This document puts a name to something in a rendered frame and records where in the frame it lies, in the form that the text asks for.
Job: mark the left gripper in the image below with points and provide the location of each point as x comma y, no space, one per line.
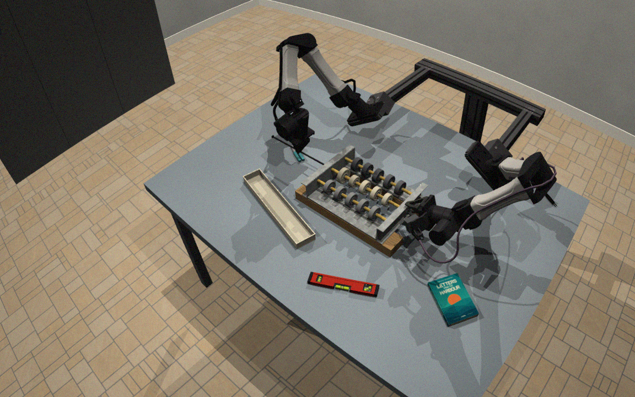
428,212

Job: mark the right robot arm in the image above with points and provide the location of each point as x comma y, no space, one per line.
304,46

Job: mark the cream wheel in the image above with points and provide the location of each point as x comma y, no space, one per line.
341,175
386,198
375,191
364,185
352,181

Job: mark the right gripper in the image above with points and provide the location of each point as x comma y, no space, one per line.
300,138

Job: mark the teal paperback book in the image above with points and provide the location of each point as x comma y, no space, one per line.
452,299

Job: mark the wooden block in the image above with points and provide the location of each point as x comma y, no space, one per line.
394,199
389,247

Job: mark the red spirit level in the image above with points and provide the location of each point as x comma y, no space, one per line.
344,284

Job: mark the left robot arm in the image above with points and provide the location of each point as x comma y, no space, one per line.
502,171

